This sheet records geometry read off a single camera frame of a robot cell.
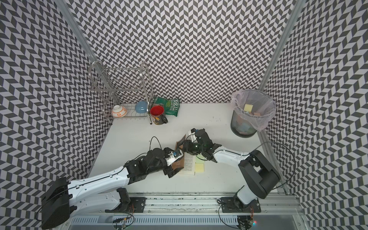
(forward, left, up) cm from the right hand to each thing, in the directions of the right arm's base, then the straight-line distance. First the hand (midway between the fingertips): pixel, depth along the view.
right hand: (179, 150), depth 83 cm
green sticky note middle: (-7, -11, +2) cm, 13 cm away
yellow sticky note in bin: (+29, -46, +5) cm, 54 cm away
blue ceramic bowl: (+36, +31, -1) cm, 48 cm away
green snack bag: (+42, +9, -7) cm, 44 cm away
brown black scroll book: (-3, -6, -8) cm, 10 cm away
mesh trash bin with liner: (+27, -49, +4) cm, 56 cm away
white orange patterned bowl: (+30, +46, +1) cm, 55 cm away
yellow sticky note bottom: (-7, -12, -8) cm, 16 cm away
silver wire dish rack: (+52, +50, +1) cm, 72 cm away
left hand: (-6, +1, +1) cm, 7 cm away
